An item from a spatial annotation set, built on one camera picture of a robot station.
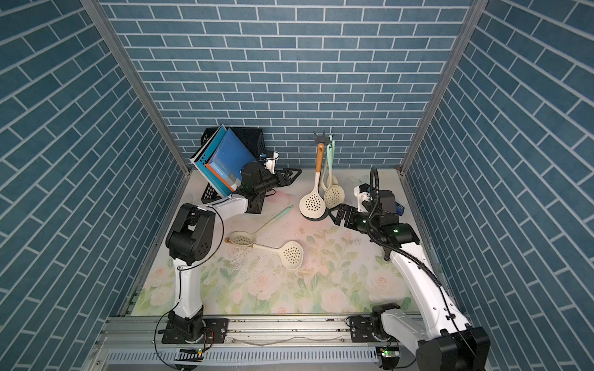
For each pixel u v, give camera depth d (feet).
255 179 2.53
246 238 3.07
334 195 3.07
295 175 2.85
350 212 2.15
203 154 2.82
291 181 2.76
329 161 2.55
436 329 1.28
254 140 3.45
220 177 2.86
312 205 3.07
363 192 2.26
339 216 2.19
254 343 2.38
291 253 2.92
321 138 2.50
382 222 1.87
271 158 2.82
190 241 1.81
